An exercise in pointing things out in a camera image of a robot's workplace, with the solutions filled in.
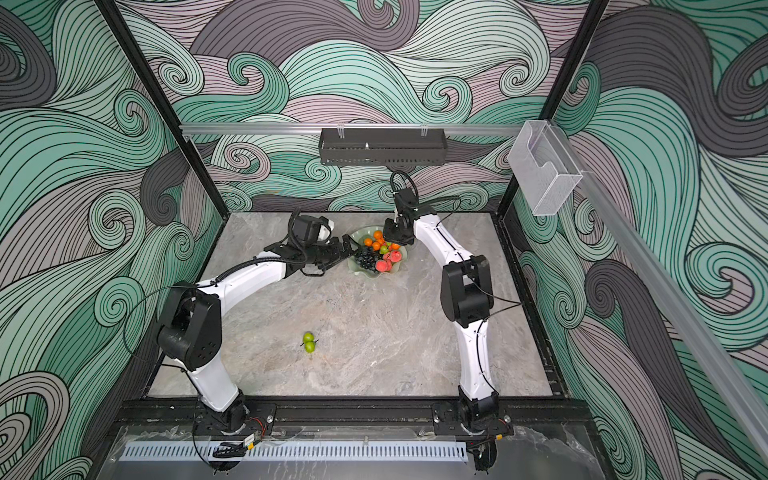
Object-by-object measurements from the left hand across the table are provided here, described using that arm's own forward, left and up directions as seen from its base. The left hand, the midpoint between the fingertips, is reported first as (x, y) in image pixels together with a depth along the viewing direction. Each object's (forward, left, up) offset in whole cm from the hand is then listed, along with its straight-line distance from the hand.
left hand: (355, 250), depth 88 cm
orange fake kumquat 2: (+14, -8, -12) cm, 20 cm away
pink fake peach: (+6, -13, -10) cm, 18 cm away
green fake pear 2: (-21, +13, -15) cm, 29 cm away
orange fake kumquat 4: (+12, -3, -11) cm, 17 cm away
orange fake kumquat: (+16, -6, -11) cm, 20 cm away
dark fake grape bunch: (+6, -3, -11) cm, 13 cm away
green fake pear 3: (-24, +12, -15) cm, 30 cm away
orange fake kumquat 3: (+11, -6, -12) cm, 17 cm away
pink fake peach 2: (+2, -9, -11) cm, 14 cm away
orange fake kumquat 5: (+11, -13, -11) cm, 20 cm away
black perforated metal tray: (+31, -7, +16) cm, 35 cm away
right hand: (+10, -10, -5) cm, 15 cm away
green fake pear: (+9, -9, -10) cm, 16 cm away
